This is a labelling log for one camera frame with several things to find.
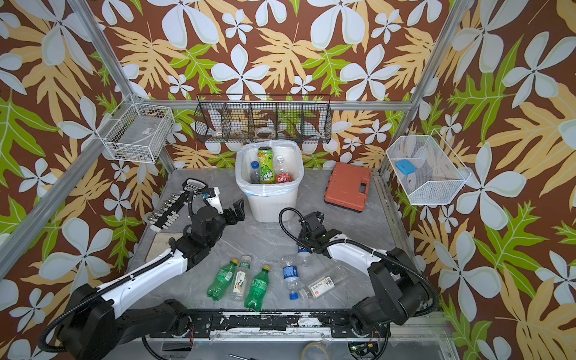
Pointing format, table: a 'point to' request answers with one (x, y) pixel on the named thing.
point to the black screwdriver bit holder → (169, 210)
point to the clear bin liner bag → (248, 152)
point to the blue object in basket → (406, 166)
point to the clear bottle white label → (316, 289)
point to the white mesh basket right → (439, 173)
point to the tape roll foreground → (315, 343)
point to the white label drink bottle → (239, 282)
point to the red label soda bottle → (282, 173)
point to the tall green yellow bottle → (266, 165)
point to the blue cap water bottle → (304, 257)
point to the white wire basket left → (137, 132)
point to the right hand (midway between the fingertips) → (300, 238)
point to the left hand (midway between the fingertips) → (233, 199)
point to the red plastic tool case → (347, 187)
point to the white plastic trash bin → (278, 208)
